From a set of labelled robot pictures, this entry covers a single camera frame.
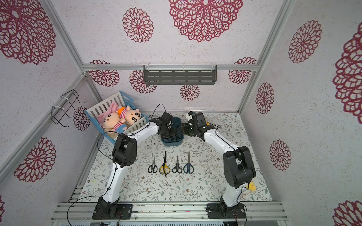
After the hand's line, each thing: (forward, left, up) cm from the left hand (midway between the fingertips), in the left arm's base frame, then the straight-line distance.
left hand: (175, 136), depth 101 cm
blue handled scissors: (-22, -9, -3) cm, 24 cm away
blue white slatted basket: (+29, +43, +8) cm, 52 cm away
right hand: (-3, -6, +12) cm, 13 cm away
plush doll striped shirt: (+2, +42, +9) cm, 43 cm away
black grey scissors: (-23, -2, -3) cm, 23 cm away
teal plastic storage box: (-1, -2, -3) cm, 4 cm away
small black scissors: (-22, +13, -3) cm, 26 cm away
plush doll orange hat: (+11, +32, +9) cm, 35 cm away
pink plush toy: (+18, +46, +11) cm, 50 cm away
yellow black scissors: (-24, +6, -2) cm, 25 cm away
